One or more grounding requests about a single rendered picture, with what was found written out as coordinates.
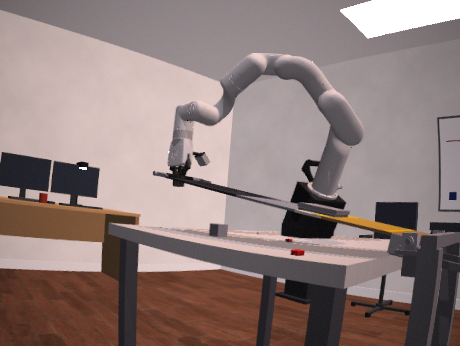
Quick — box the small red block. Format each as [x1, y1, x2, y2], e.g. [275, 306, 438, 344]
[291, 250, 305, 256]

